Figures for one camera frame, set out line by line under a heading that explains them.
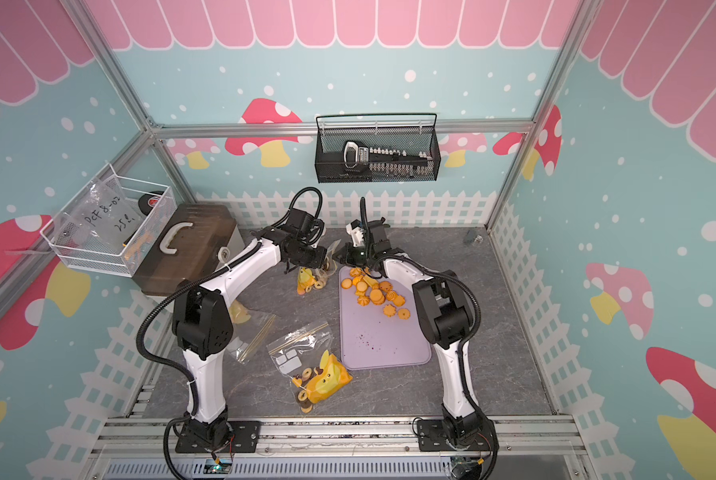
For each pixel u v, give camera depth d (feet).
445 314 1.87
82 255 2.07
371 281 3.34
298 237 2.44
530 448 2.44
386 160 2.90
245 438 2.43
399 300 3.24
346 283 3.37
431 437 2.43
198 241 3.27
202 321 1.73
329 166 2.87
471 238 3.83
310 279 3.27
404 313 3.16
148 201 2.66
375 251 2.61
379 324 3.10
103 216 2.25
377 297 3.18
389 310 3.18
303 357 2.71
